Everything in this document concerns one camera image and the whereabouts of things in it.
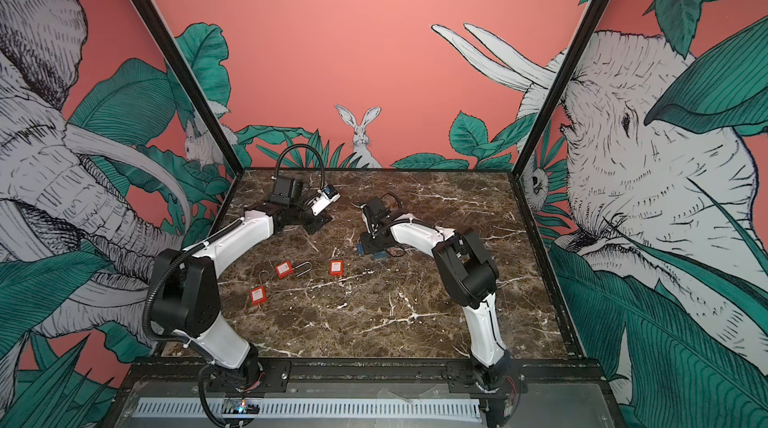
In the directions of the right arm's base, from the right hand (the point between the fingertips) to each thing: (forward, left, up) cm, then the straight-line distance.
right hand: (363, 243), depth 94 cm
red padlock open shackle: (-8, +18, -4) cm, 20 cm away
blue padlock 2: (-6, 0, +6) cm, 8 cm away
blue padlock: (-2, -6, -3) cm, 7 cm away
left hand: (+7, +11, +10) cm, 17 cm away
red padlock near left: (-16, +30, -2) cm, 34 cm away
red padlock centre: (-7, +8, -4) cm, 11 cm away
